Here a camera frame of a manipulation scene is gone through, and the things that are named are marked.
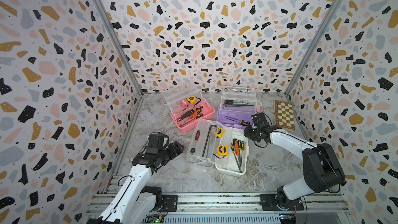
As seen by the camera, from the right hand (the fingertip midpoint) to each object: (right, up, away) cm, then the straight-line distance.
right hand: (245, 132), depth 93 cm
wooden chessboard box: (+30, +9, +13) cm, 34 cm away
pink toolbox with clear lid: (-36, +16, +10) cm, 41 cm away
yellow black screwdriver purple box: (+1, +5, +11) cm, 12 cm away
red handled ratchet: (-30, -7, -13) cm, 33 cm away
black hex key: (-20, +4, -3) cm, 20 cm away
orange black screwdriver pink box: (-33, +10, +13) cm, 37 cm away
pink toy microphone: (+14, +16, +17) cm, 27 cm away
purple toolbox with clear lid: (-2, +17, +13) cm, 21 cm away
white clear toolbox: (-20, -5, -12) cm, 23 cm away
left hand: (-36, -7, -11) cm, 39 cm away
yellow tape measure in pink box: (-33, +20, +13) cm, 41 cm away
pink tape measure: (-38, +18, +11) cm, 43 cm away
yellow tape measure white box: (-14, -8, -11) cm, 20 cm away
